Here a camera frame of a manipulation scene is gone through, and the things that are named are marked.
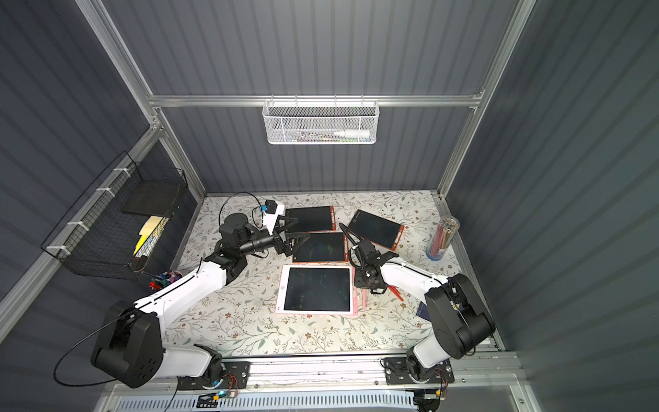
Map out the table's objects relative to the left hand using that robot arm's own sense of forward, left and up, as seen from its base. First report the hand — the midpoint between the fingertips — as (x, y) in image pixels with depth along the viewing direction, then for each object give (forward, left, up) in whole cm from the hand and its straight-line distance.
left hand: (306, 230), depth 74 cm
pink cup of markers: (-8, +46, -14) cm, 49 cm away
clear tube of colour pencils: (+6, -46, -12) cm, 48 cm away
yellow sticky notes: (+3, +46, 0) cm, 46 cm away
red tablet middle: (+11, -4, -26) cm, 29 cm away
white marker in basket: (+39, -16, +8) cm, 43 cm away
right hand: (-4, -19, -24) cm, 31 cm away
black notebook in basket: (+11, +49, +3) cm, 50 cm away
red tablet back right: (+20, -28, -27) cm, 43 cm away
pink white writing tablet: (-6, -2, -28) cm, 29 cm away
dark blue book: (-15, -38, -25) cm, 48 cm away
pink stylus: (-10, -18, -25) cm, 33 cm away
